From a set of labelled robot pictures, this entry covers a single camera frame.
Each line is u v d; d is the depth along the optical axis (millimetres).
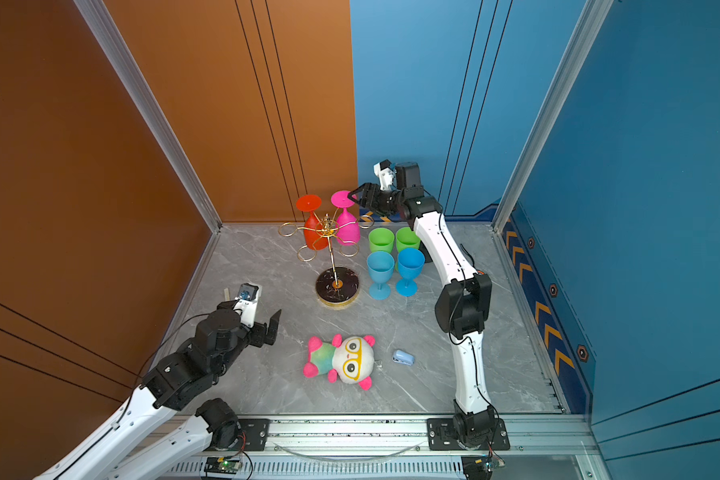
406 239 999
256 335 642
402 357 849
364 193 774
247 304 610
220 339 514
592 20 703
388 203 756
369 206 762
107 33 723
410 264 891
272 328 659
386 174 806
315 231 798
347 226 799
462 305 555
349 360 787
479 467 706
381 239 990
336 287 998
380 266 929
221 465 706
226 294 994
